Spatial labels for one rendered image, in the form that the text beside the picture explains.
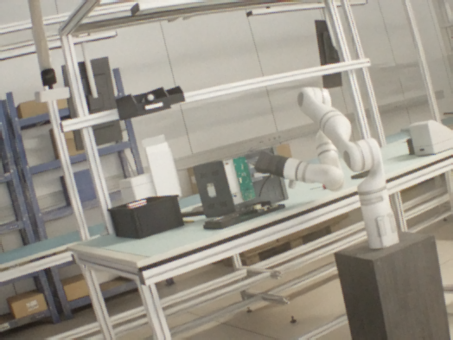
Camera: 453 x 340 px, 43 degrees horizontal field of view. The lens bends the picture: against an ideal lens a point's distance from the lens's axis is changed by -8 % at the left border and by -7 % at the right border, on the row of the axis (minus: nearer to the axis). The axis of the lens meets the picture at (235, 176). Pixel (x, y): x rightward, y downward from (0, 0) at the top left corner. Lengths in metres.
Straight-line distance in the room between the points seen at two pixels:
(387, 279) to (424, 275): 0.14
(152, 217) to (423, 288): 1.03
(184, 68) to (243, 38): 0.89
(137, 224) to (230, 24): 5.17
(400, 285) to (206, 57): 5.42
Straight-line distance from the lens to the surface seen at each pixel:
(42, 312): 5.68
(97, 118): 2.67
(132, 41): 6.64
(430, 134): 2.61
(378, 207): 1.85
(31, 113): 5.72
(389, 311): 1.82
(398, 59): 8.85
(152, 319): 1.96
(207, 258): 1.94
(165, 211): 2.31
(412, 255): 1.84
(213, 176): 2.30
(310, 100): 2.12
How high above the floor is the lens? 1.30
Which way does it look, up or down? 4 degrees down
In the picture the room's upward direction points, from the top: 14 degrees counter-clockwise
